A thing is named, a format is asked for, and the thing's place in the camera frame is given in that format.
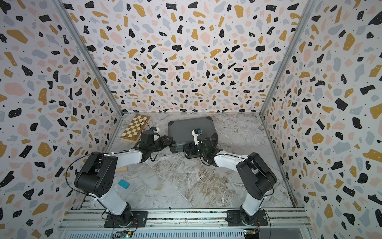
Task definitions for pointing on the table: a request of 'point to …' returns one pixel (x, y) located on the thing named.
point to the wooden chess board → (133, 131)
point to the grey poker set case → (180, 132)
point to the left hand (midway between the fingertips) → (172, 139)
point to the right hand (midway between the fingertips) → (188, 145)
